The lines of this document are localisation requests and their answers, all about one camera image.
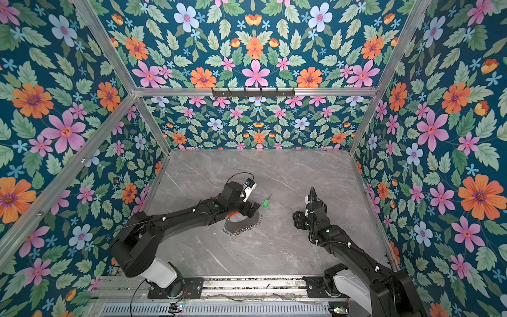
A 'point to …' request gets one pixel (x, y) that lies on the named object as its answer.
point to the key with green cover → (267, 202)
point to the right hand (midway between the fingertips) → (297, 214)
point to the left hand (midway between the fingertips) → (255, 196)
